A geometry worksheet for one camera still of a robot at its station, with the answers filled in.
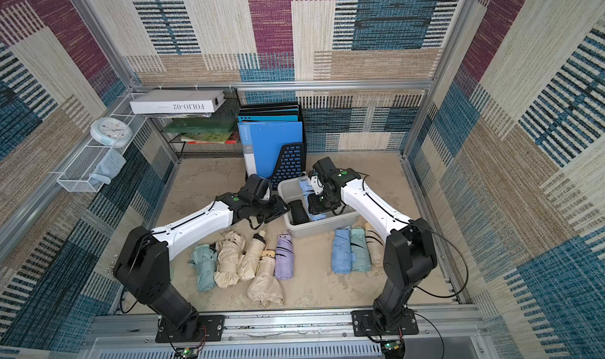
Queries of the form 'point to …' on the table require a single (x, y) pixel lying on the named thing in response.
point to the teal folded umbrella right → (359, 247)
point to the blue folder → (263, 142)
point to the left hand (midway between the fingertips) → (287, 209)
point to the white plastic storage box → (318, 228)
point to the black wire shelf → (215, 137)
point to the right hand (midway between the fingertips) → (314, 206)
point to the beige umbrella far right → (376, 243)
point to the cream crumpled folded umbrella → (229, 250)
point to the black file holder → (291, 162)
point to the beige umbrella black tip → (251, 255)
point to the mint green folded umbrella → (204, 259)
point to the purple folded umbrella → (284, 257)
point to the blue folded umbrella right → (343, 257)
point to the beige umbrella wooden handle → (265, 290)
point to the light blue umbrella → (307, 189)
